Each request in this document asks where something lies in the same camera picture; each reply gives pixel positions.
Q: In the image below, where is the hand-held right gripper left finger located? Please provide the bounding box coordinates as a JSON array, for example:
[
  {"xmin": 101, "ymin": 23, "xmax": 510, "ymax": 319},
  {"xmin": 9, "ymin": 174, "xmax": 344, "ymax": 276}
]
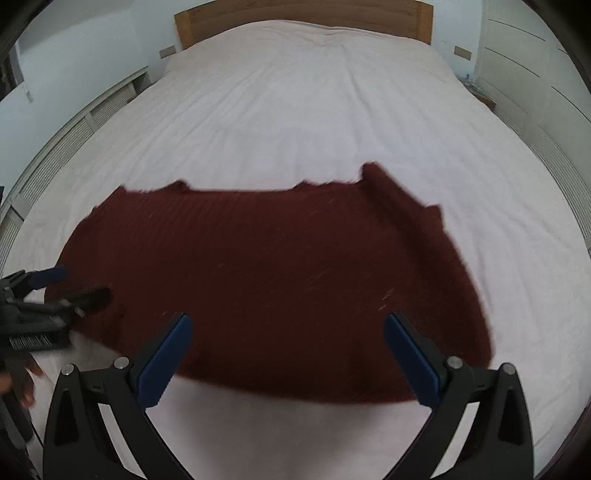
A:
[{"xmin": 42, "ymin": 313, "xmax": 204, "ymax": 480}]

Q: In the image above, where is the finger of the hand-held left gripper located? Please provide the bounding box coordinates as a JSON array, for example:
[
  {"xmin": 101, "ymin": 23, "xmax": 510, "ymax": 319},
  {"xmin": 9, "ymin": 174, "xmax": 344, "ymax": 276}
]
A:
[
  {"xmin": 41, "ymin": 286, "xmax": 112, "ymax": 320},
  {"xmin": 16, "ymin": 265, "xmax": 71, "ymax": 292}
]

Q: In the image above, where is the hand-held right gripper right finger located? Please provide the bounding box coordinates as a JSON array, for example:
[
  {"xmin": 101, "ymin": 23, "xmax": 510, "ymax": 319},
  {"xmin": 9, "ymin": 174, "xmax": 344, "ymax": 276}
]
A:
[{"xmin": 383, "ymin": 311, "xmax": 536, "ymax": 480}]

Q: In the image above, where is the dark red knit sweater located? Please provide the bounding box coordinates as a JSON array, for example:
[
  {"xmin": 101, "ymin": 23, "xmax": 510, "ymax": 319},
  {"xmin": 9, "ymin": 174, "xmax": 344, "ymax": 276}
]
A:
[{"xmin": 60, "ymin": 162, "xmax": 495, "ymax": 408}]

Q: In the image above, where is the person's left hand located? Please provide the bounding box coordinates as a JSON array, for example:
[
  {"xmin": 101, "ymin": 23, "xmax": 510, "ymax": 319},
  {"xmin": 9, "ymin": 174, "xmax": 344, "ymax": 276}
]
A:
[{"xmin": 0, "ymin": 354, "xmax": 43, "ymax": 408}]

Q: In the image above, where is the white louvered low cabinet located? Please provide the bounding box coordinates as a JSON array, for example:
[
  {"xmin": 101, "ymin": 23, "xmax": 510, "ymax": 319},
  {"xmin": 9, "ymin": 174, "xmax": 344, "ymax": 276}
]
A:
[{"xmin": 0, "ymin": 65, "xmax": 151, "ymax": 261}]

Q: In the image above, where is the wooden nightstand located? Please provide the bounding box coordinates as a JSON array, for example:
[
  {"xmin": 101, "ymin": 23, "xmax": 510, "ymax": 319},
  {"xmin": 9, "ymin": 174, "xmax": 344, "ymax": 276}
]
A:
[{"xmin": 471, "ymin": 90, "xmax": 498, "ymax": 112}]

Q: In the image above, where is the bed with white sheet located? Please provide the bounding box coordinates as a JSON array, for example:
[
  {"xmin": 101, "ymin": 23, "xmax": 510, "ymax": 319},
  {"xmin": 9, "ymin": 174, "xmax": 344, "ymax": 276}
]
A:
[{"xmin": 0, "ymin": 18, "xmax": 591, "ymax": 480}]

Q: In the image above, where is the wooden headboard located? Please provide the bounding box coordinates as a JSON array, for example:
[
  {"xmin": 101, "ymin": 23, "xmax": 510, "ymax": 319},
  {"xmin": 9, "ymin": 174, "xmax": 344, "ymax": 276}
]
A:
[{"xmin": 174, "ymin": 0, "xmax": 434, "ymax": 51}]

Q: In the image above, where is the white wardrobe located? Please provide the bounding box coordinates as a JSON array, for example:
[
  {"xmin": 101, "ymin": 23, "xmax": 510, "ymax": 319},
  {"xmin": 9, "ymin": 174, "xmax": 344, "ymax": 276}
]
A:
[{"xmin": 475, "ymin": 0, "xmax": 591, "ymax": 261}]

